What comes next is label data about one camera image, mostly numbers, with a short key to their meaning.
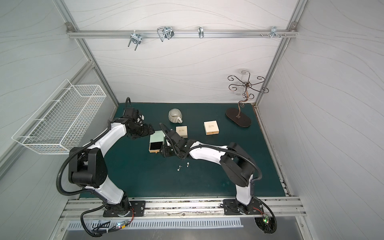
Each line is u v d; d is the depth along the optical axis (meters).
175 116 1.11
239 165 0.48
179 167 0.88
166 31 0.76
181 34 0.78
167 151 0.75
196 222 0.70
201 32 0.78
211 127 1.04
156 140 0.94
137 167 0.88
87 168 0.46
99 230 0.68
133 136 0.76
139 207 0.73
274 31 0.77
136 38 0.79
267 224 0.72
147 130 0.82
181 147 0.66
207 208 0.75
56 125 0.67
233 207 0.73
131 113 0.73
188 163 0.88
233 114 1.15
